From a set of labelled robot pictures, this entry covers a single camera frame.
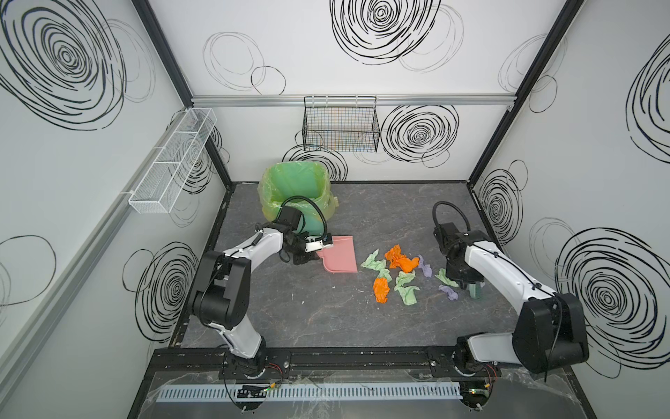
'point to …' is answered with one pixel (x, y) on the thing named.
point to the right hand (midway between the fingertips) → (461, 280)
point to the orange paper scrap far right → (399, 261)
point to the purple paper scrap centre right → (451, 294)
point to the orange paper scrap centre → (381, 290)
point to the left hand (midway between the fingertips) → (316, 248)
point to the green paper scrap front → (407, 293)
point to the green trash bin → (317, 221)
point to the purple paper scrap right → (427, 269)
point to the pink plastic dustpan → (340, 257)
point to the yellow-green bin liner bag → (281, 181)
